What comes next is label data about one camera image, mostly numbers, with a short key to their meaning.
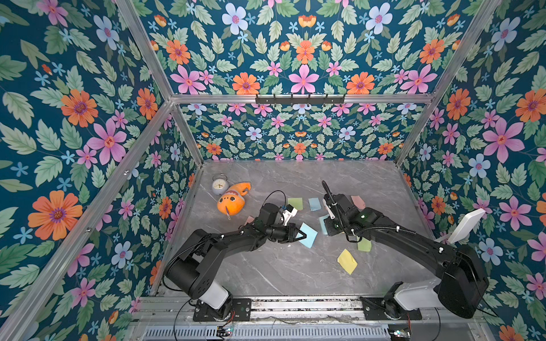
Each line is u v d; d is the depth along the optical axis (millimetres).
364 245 866
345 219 616
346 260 846
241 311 735
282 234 752
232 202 930
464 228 618
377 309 732
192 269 443
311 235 837
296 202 1047
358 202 1027
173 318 720
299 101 927
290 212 817
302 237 815
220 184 1045
